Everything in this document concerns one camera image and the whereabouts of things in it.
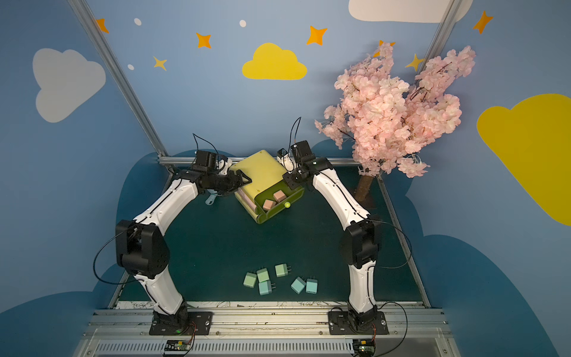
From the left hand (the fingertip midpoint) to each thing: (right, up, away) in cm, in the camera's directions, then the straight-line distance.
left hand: (244, 181), depth 89 cm
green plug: (+3, -38, -6) cm, 38 cm away
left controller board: (-19, -55, -17) cm, 61 cm away
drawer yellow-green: (+6, -15, +5) cm, 17 cm away
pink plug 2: (+14, -6, 0) cm, 15 cm away
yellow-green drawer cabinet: (+8, +4, +4) cm, 10 cm away
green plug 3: (+15, -35, -4) cm, 38 cm away
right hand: (+20, +3, +1) cm, 20 cm away
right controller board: (+43, -56, -16) cm, 72 cm away
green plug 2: (+8, -37, -5) cm, 38 cm away
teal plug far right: (+26, -39, -7) cm, 48 cm away
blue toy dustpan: (-19, -8, +16) cm, 26 cm away
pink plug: (+10, -10, -2) cm, 14 cm away
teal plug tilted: (+21, -39, -8) cm, 45 cm away
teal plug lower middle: (+9, -40, -8) cm, 41 cm away
